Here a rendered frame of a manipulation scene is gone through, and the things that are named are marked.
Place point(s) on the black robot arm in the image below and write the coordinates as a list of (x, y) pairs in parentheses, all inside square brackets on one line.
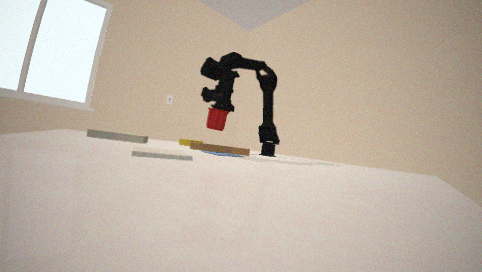
[(223, 70)]

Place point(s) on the yellow rectangular block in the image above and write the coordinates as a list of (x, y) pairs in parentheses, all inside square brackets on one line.
[(187, 142)]

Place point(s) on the red translucent cup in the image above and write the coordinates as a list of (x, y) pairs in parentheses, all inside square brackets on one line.
[(216, 119)]

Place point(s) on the tan wooden flat bar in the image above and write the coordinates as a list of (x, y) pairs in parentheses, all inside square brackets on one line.
[(219, 148)]

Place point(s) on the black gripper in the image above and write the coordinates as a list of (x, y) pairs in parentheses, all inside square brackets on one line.
[(222, 97)]

